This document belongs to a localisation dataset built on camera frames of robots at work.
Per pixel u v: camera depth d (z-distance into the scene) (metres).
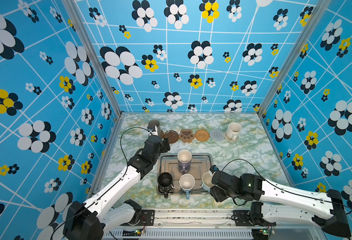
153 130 0.68
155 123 0.99
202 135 1.06
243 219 0.73
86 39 0.79
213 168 0.68
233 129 1.04
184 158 0.94
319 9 0.68
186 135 1.05
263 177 0.88
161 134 1.05
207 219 0.75
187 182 0.84
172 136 1.06
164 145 0.71
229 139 1.02
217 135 1.06
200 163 0.94
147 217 0.73
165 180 0.84
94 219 0.38
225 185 0.54
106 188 0.46
